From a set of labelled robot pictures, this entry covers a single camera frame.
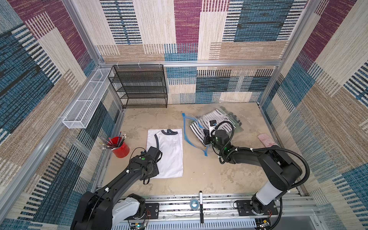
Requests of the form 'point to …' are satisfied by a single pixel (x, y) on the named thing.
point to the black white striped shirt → (222, 120)
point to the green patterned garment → (237, 122)
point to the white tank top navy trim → (169, 142)
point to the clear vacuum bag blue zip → (189, 120)
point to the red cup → (120, 151)
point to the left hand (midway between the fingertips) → (152, 172)
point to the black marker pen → (201, 207)
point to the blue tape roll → (194, 204)
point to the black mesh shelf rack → (140, 86)
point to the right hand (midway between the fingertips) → (206, 131)
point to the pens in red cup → (121, 139)
